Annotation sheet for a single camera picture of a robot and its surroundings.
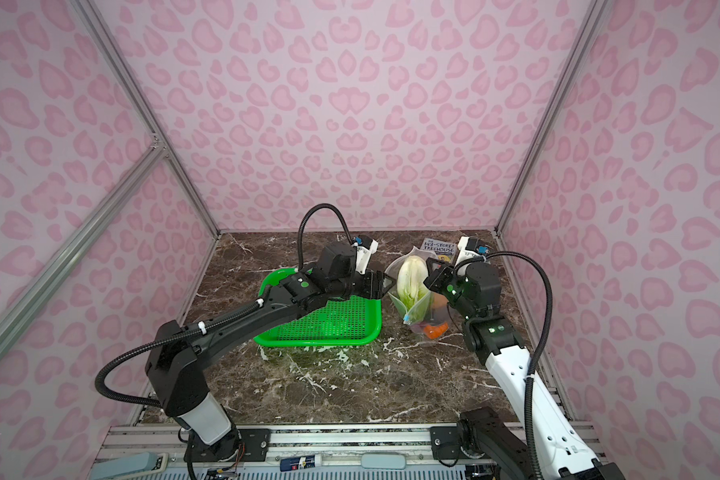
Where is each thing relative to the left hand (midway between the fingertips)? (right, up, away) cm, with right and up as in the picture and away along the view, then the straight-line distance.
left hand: (391, 274), depth 75 cm
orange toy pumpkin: (+13, -17, +11) cm, 24 cm away
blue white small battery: (-22, -43, -6) cm, 49 cm away
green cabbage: (+6, -4, +2) cm, 7 cm away
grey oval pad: (-2, -43, -6) cm, 43 cm away
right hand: (+8, +4, -4) cm, 10 cm away
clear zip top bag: (+12, -10, +4) cm, 17 cm away
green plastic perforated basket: (-14, -16, +20) cm, 29 cm away
